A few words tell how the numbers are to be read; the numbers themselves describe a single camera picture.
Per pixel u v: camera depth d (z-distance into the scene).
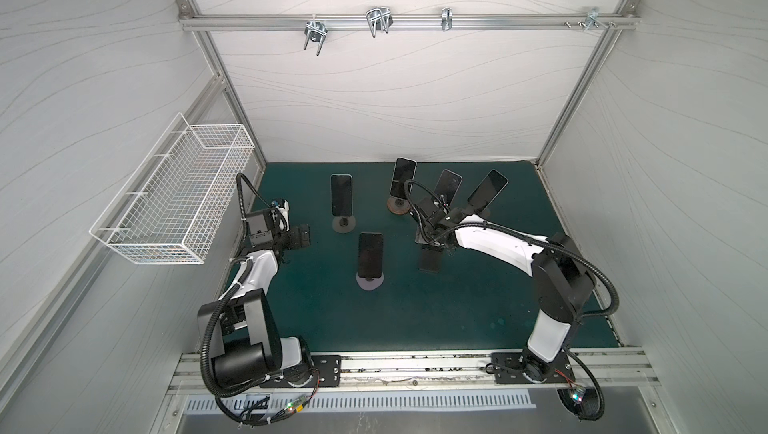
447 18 0.78
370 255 0.83
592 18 0.76
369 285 0.88
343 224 1.04
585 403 0.72
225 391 0.41
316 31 0.79
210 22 0.78
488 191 1.11
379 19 0.77
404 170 1.02
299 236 0.81
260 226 0.68
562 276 0.47
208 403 0.64
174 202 0.69
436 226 0.66
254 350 0.42
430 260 0.94
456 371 0.75
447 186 0.97
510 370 0.72
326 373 0.74
